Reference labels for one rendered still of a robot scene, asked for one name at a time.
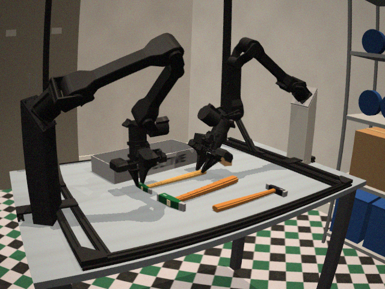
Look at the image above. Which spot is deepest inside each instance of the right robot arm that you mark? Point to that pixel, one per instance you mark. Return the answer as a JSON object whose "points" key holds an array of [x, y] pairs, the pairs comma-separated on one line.
{"points": [[79, 87]]}

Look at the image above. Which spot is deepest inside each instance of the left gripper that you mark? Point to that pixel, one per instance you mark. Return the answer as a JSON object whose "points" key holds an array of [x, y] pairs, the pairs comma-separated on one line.
{"points": [[215, 154]]}

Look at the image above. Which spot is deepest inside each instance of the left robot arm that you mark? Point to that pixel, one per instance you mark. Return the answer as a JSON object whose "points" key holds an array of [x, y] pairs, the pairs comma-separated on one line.
{"points": [[233, 108]]}

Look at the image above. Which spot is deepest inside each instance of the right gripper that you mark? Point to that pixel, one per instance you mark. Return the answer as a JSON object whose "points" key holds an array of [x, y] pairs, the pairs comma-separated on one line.
{"points": [[121, 165]]}

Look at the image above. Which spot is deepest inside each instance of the orange rectangular block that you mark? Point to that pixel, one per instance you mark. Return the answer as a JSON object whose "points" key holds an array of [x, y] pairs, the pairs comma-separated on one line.
{"points": [[225, 163]]}

